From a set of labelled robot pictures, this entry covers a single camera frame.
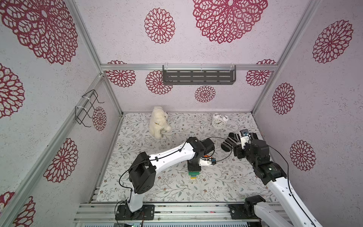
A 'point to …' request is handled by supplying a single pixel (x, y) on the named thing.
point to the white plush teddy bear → (159, 122)
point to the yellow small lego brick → (193, 178)
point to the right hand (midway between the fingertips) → (239, 140)
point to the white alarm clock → (219, 121)
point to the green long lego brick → (194, 173)
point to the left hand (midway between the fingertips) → (191, 166)
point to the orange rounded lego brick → (206, 156)
